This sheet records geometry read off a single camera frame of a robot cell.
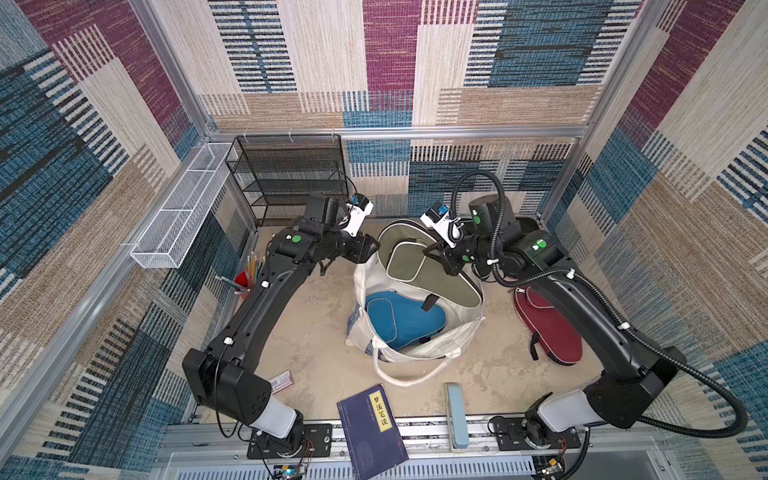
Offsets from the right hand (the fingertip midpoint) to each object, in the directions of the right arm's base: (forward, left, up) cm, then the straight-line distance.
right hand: (433, 253), depth 71 cm
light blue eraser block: (-30, -5, -25) cm, 40 cm away
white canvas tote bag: (-20, +4, -16) cm, 26 cm away
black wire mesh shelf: (+45, +50, -9) cm, 68 cm away
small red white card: (-19, +40, -29) cm, 53 cm away
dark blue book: (-31, +15, -32) cm, 47 cm away
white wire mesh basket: (+2, +63, +3) cm, 63 cm away
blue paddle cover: (-3, +8, -28) cm, 30 cm away
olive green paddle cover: (-1, +8, -1) cm, 8 cm away
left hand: (+6, +15, -2) cm, 16 cm away
